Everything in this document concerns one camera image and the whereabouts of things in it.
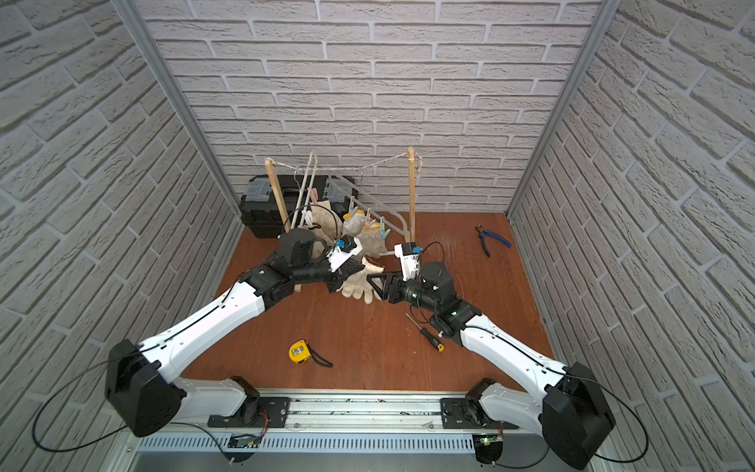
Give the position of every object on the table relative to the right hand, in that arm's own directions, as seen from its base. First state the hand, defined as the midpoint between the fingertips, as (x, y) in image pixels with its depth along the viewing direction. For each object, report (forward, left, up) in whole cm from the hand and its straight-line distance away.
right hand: (375, 277), depth 74 cm
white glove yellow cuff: (+25, +6, -5) cm, 26 cm away
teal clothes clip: (+15, -3, 0) cm, 15 cm away
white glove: (+27, +16, -6) cm, 32 cm away
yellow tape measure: (-11, +22, -20) cm, 32 cm away
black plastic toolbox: (+33, +39, -5) cm, 52 cm away
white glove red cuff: (+3, +5, -8) cm, 10 cm away
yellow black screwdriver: (-7, -14, -23) cm, 28 cm away
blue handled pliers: (+32, -42, -22) cm, 58 cm away
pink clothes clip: (+29, +18, +4) cm, 34 cm away
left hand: (+3, +2, +3) cm, 5 cm away
